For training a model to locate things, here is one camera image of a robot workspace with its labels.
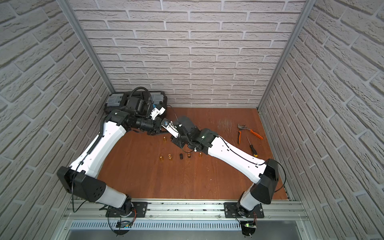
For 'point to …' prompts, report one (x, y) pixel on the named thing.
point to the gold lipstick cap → (164, 139)
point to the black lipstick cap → (181, 156)
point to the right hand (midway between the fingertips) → (178, 130)
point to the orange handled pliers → (243, 127)
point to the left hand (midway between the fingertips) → (172, 128)
